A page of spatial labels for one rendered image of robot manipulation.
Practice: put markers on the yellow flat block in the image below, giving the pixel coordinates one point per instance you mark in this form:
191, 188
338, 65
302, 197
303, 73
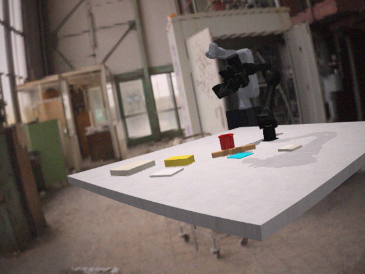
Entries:
179, 161

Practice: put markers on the tan wooden flat bar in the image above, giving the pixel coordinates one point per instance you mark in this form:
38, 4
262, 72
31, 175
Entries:
233, 151

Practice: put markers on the white flat square pad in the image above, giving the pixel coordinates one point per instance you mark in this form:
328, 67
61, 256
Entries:
166, 172

